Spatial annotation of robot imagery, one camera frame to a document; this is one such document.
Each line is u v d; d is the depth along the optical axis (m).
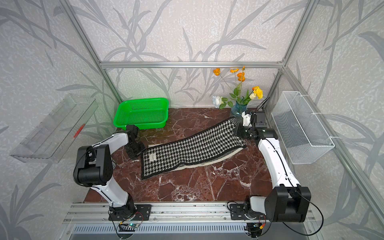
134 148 0.80
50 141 0.66
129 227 0.72
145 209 0.75
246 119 0.73
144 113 1.19
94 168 0.48
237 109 1.04
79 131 0.68
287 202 0.39
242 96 0.98
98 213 0.75
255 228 0.77
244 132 0.70
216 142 0.89
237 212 0.72
